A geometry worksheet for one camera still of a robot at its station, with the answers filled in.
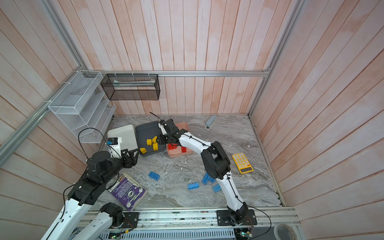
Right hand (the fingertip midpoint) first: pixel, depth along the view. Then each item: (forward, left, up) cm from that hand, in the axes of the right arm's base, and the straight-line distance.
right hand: (158, 139), depth 95 cm
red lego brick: (-1, -8, -7) cm, 10 cm away
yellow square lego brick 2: (+3, +4, -5) cm, 7 cm away
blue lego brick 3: (-23, -34, -8) cm, 42 cm away
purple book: (-31, +13, -6) cm, 34 cm away
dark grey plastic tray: (+14, +12, -9) cm, 20 cm away
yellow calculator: (-11, -54, -9) cm, 56 cm away
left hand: (-19, +6, +15) cm, 25 cm away
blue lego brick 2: (-21, -30, -12) cm, 39 cm away
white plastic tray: (+11, +27, -8) cm, 30 cm away
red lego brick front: (-2, -16, -8) cm, 18 cm away
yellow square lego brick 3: (-2, +3, -6) cm, 7 cm away
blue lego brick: (-21, +1, -8) cm, 23 cm away
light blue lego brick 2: (-27, -37, -10) cm, 46 cm away
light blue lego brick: (-26, -23, -8) cm, 36 cm away
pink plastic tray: (-3, -10, -9) cm, 14 cm away
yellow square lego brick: (+2, +8, -6) cm, 10 cm away
